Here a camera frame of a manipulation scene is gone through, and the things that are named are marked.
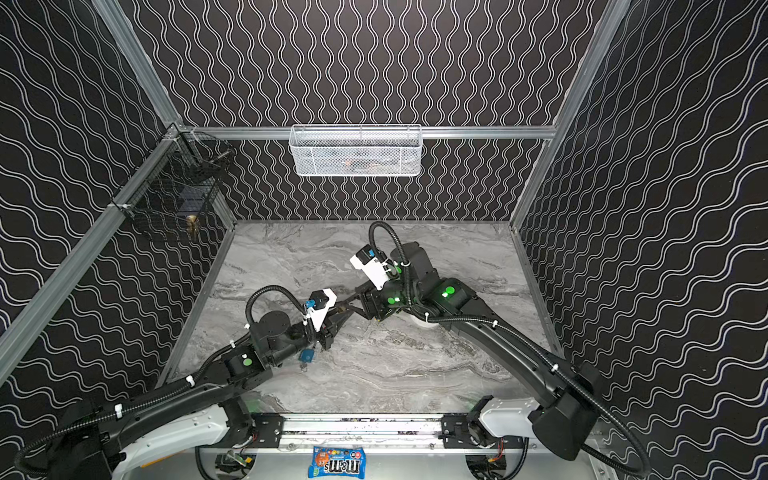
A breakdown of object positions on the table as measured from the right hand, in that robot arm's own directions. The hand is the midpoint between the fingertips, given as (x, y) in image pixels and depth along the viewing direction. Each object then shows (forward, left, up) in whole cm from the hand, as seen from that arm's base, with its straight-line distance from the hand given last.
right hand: (352, 296), depth 69 cm
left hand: (-2, 0, -2) cm, 3 cm away
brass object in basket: (+21, +47, +3) cm, 52 cm away
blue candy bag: (-29, +5, -24) cm, 38 cm away
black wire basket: (+39, +59, +3) cm, 71 cm away
